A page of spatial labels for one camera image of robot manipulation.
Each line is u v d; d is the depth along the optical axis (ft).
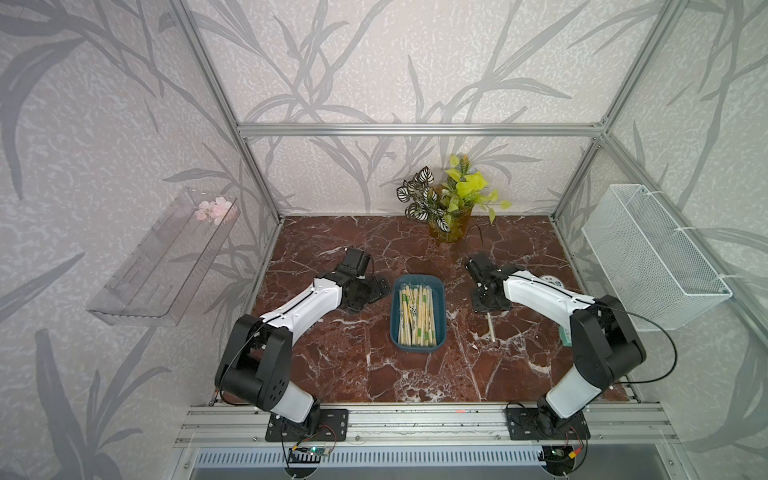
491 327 2.90
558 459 2.34
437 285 3.09
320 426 2.37
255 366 1.42
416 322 2.96
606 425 2.47
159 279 2.23
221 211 2.47
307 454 2.36
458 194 3.22
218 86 2.72
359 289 2.47
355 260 2.33
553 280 3.00
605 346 1.50
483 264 2.43
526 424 2.41
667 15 2.33
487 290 2.19
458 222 3.90
